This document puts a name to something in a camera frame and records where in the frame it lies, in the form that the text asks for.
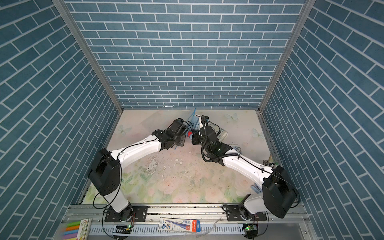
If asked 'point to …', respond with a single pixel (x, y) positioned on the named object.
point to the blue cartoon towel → (193, 124)
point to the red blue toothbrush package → (179, 224)
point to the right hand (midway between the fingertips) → (194, 131)
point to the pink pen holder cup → (270, 160)
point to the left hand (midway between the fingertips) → (184, 138)
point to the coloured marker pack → (77, 230)
